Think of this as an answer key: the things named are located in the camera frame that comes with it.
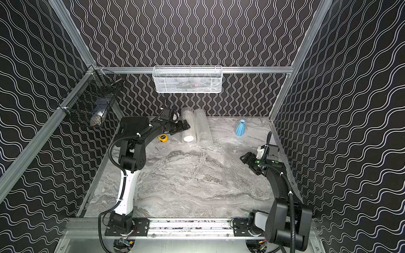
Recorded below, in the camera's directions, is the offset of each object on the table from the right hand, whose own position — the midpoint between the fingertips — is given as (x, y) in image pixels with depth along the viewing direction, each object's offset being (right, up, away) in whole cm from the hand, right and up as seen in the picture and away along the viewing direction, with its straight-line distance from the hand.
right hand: (246, 160), depth 87 cm
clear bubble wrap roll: (-24, +17, +15) cm, 33 cm away
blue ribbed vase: (0, +18, +17) cm, 25 cm away
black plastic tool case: (-72, +20, +20) cm, 77 cm away
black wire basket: (-90, +34, +5) cm, 97 cm away
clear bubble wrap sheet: (-5, -13, +3) cm, 14 cm away
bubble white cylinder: (-33, +14, +13) cm, 38 cm away
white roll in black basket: (-80, +22, -4) cm, 83 cm away
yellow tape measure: (-51, +12, +19) cm, 56 cm away
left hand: (-36, +21, +18) cm, 45 cm away
